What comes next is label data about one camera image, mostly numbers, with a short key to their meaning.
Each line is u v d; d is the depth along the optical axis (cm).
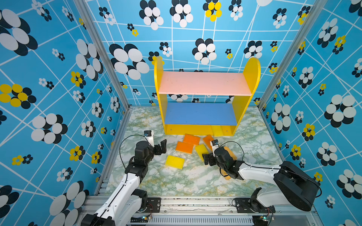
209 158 79
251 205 65
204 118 94
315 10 69
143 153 62
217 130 103
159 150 72
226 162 67
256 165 57
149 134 70
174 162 89
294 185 43
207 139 99
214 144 78
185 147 96
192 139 98
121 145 97
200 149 94
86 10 70
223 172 74
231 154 89
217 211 73
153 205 74
